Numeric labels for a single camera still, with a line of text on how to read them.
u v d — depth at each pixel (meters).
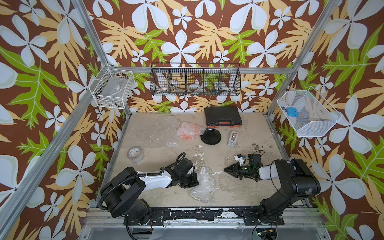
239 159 0.90
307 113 0.83
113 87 0.86
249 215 0.74
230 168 0.90
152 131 1.08
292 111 0.86
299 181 0.47
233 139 1.01
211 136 1.07
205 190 0.79
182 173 0.69
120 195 0.43
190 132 1.04
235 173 0.83
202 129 1.05
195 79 0.98
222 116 1.17
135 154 0.97
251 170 0.75
